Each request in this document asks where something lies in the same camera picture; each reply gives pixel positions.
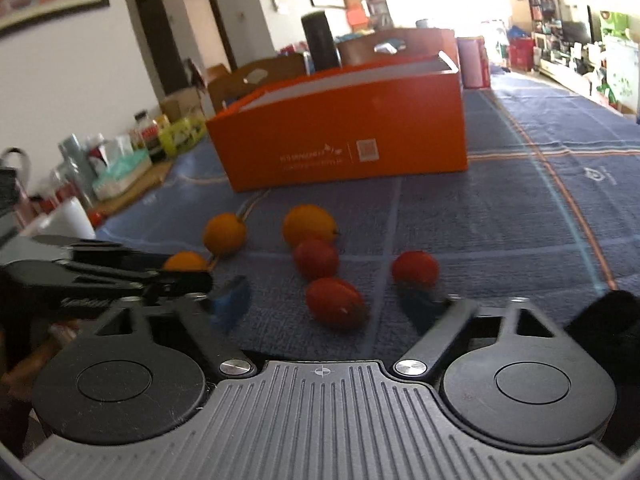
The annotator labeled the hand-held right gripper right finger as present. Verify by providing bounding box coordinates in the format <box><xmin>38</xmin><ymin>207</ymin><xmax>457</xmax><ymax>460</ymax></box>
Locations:
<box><xmin>392</xmin><ymin>282</ymin><xmax>576</xmax><ymax>380</ymax></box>

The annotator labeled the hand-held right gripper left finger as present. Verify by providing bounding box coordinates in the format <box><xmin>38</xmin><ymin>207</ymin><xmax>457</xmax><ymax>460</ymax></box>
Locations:
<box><xmin>75</xmin><ymin>275</ymin><xmax>256</xmax><ymax>378</ymax></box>

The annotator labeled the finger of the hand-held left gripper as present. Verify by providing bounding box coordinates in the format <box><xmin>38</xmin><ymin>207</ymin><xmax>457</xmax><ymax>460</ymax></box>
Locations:
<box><xmin>67</xmin><ymin>241</ymin><xmax>173</xmax><ymax>270</ymax></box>
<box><xmin>69</xmin><ymin>267</ymin><xmax>214</xmax><ymax>297</ymax></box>

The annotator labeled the small orange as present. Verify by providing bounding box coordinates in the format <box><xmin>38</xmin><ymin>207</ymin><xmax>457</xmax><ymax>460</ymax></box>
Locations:
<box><xmin>162</xmin><ymin>251</ymin><xmax>210</xmax><ymax>273</ymax></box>

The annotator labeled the red tomato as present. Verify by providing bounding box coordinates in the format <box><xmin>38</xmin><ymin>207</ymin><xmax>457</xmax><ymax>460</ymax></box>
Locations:
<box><xmin>305</xmin><ymin>276</ymin><xmax>368</xmax><ymax>331</ymax></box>
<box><xmin>391</xmin><ymin>250</ymin><xmax>441</xmax><ymax>291</ymax></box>
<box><xmin>292</xmin><ymin>239</ymin><xmax>340</xmax><ymax>281</ymax></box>

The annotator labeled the medium orange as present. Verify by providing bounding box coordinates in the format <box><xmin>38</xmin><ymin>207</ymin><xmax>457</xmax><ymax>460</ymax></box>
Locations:
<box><xmin>202</xmin><ymin>212</ymin><xmax>247</xmax><ymax>257</ymax></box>

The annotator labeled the large orange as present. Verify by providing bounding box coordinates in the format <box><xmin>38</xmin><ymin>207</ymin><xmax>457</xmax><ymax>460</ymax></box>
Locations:
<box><xmin>281</xmin><ymin>204</ymin><xmax>341</xmax><ymax>250</ymax></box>

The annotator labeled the orange cardboard box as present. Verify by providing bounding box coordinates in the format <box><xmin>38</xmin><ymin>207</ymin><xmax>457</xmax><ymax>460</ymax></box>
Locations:
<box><xmin>205</xmin><ymin>52</ymin><xmax>469</xmax><ymax>193</ymax></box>

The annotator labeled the wooden cutting board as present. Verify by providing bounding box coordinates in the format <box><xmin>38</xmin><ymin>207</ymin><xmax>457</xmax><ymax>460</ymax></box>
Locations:
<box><xmin>95</xmin><ymin>160</ymin><xmax>173</xmax><ymax>218</ymax></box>

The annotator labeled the teal tissue box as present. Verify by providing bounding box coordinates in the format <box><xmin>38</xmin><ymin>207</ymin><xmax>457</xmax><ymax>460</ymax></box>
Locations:
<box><xmin>92</xmin><ymin>137</ymin><xmax>153</xmax><ymax>201</ymax></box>

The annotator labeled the grey cylinder container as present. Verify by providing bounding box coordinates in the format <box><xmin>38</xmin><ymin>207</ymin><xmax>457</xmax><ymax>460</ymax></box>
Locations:
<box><xmin>59</xmin><ymin>134</ymin><xmax>98</xmax><ymax>196</ymax></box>

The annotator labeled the glass bottle with black cap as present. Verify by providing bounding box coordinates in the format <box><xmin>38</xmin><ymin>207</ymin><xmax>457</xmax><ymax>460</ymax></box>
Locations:
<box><xmin>131</xmin><ymin>111</ymin><xmax>168</xmax><ymax>163</ymax></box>

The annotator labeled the blue patterned tablecloth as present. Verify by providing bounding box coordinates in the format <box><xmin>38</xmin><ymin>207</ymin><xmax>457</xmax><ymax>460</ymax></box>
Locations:
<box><xmin>20</xmin><ymin>72</ymin><xmax>640</xmax><ymax>461</ymax></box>

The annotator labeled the green panda mug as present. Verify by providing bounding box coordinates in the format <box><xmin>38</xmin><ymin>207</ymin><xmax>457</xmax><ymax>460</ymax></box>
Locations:
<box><xmin>159</xmin><ymin>116</ymin><xmax>207</xmax><ymax>157</ymax></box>

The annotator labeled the brown paper bag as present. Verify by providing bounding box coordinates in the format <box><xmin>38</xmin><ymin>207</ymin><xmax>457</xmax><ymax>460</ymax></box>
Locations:
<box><xmin>160</xmin><ymin>87</ymin><xmax>206</xmax><ymax>121</ymax></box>

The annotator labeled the red basket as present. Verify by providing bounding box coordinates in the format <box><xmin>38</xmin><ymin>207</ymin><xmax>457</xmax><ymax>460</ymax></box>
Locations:
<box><xmin>509</xmin><ymin>37</ymin><xmax>533</xmax><ymax>72</ymax></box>

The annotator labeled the dark thermos bottle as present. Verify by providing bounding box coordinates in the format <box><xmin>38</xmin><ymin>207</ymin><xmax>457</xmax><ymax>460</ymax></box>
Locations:
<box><xmin>301</xmin><ymin>10</ymin><xmax>343</xmax><ymax>73</ymax></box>

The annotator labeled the white low cabinet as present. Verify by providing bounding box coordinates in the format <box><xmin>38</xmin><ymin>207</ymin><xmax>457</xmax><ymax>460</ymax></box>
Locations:
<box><xmin>540</xmin><ymin>55</ymin><xmax>626</xmax><ymax>106</ymax></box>

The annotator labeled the black monitor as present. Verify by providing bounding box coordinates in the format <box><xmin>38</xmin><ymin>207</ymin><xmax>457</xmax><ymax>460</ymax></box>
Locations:
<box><xmin>560</xmin><ymin>20</ymin><xmax>591</xmax><ymax>56</ymax></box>

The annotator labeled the bookshelf with orange bag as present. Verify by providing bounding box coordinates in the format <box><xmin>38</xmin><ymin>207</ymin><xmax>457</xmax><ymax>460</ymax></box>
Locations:
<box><xmin>344</xmin><ymin>0</ymin><xmax>392</xmax><ymax>31</ymax></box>

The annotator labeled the tall dark bookshelf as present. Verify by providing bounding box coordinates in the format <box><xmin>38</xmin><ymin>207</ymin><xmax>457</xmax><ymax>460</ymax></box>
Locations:
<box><xmin>522</xmin><ymin>0</ymin><xmax>561</xmax><ymax>36</ymax></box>

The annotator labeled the dark wooden door frame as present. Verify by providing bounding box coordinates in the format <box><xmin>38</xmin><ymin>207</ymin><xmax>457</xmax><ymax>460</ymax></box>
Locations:
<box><xmin>132</xmin><ymin>0</ymin><xmax>238</xmax><ymax>101</ymax></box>

